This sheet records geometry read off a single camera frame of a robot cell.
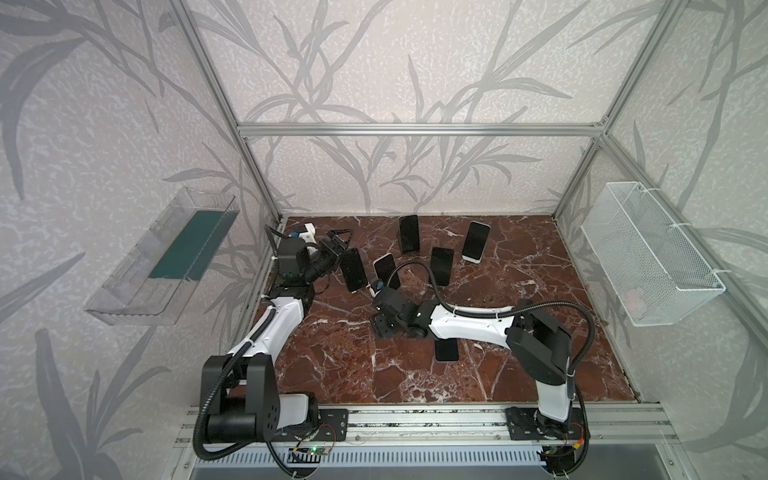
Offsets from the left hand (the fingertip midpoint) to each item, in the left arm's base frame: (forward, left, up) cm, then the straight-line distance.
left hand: (354, 230), depth 81 cm
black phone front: (-24, -27, -26) cm, 44 cm away
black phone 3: (+2, -26, -18) cm, 32 cm away
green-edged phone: (+12, -39, -20) cm, 46 cm away
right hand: (-13, -7, -20) cm, 25 cm away
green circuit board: (-48, +7, -25) cm, 55 cm away
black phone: (+2, +4, -23) cm, 24 cm away
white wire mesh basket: (-18, -67, +9) cm, 70 cm away
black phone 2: (-4, -8, -13) cm, 15 cm away
